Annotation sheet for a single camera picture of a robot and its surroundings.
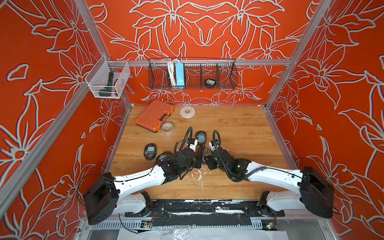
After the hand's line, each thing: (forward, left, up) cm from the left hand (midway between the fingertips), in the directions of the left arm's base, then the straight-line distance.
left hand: (204, 154), depth 78 cm
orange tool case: (+34, +36, -8) cm, 50 cm away
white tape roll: (+42, +13, -11) cm, 45 cm away
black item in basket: (+44, -3, +15) cm, 46 cm away
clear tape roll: (+25, +25, -12) cm, 38 cm away
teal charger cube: (+7, +33, -11) cm, 36 cm away
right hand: (0, 0, -4) cm, 4 cm away
